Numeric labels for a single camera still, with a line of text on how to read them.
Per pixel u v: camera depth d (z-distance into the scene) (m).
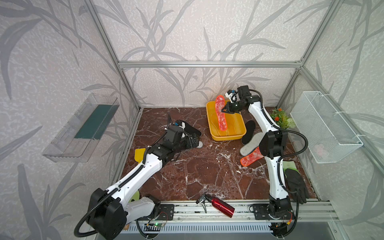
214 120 1.11
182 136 0.63
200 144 0.99
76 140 0.65
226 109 0.87
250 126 0.97
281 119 0.91
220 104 0.97
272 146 0.62
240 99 0.83
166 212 0.73
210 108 1.19
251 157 0.92
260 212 0.73
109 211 0.38
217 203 0.74
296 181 0.82
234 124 1.10
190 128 1.09
